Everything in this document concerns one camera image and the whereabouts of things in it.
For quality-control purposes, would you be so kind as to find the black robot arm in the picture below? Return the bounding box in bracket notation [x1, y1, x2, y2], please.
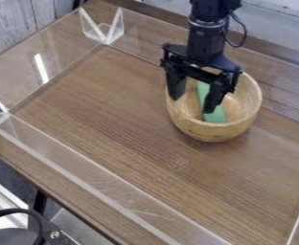
[160, 0, 247, 114]

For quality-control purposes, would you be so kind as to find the black cable loop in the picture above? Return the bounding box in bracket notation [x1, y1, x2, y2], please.
[0, 208, 47, 245]

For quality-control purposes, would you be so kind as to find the black table leg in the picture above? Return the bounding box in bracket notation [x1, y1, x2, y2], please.
[33, 190, 48, 214]

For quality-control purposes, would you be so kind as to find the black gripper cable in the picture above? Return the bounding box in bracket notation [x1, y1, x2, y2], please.
[223, 12, 249, 49]

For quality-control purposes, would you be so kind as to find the green rectangular block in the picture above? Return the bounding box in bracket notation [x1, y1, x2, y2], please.
[195, 80, 227, 124]

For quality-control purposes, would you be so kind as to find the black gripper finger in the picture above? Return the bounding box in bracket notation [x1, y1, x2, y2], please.
[202, 81, 227, 114]
[166, 66, 187, 100]

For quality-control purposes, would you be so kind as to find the light wooden bowl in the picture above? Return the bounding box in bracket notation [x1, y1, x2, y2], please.
[166, 72, 263, 143]

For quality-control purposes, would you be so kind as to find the clear acrylic front wall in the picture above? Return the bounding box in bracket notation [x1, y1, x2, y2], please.
[0, 92, 233, 245]

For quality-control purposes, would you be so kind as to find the clear acrylic corner bracket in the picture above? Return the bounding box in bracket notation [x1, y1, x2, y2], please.
[78, 8, 124, 45]

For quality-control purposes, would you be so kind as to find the black metal bracket with screw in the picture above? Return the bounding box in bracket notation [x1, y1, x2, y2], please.
[27, 210, 80, 245]

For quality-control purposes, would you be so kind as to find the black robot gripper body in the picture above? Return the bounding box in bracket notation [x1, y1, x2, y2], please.
[160, 43, 245, 93]

